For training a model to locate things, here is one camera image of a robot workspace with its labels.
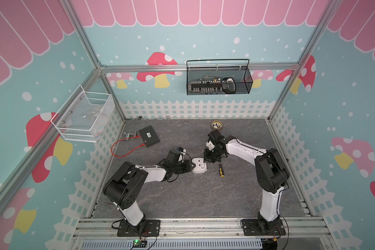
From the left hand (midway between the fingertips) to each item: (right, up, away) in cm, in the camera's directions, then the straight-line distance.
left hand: (194, 168), depth 92 cm
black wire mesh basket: (+25, +52, +1) cm, 58 cm away
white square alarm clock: (+4, 0, 0) cm, 4 cm away
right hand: (+6, +5, +1) cm, 7 cm away
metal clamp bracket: (-44, +20, +17) cm, 51 cm away
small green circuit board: (-26, -31, -19) cm, 45 cm away
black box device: (-31, +19, +17) cm, 40 cm away
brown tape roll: (+17, +28, +24) cm, 41 cm away
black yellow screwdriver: (+16, -1, 0) cm, 16 cm away
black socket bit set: (+7, +47, -2) cm, 48 cm away
